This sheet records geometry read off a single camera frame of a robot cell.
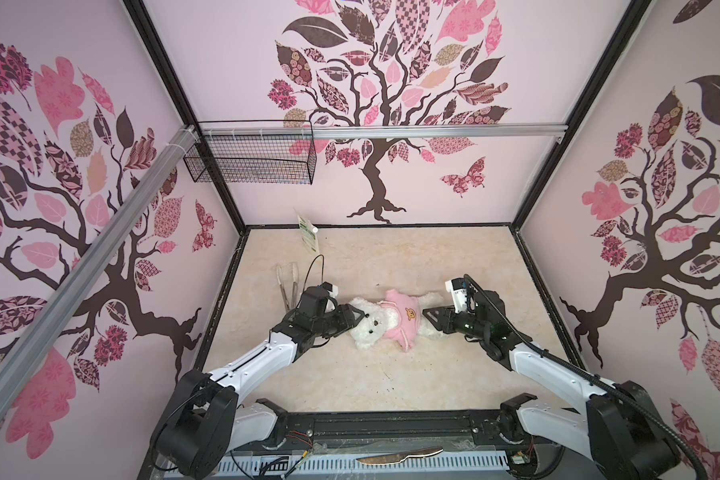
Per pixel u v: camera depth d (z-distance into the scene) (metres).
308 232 1.02
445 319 0.73
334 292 0.81
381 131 0.94
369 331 0.81
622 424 0.40
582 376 0.48
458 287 0.76
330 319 0.73
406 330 0.84
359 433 0.75
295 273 1.03
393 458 0.70
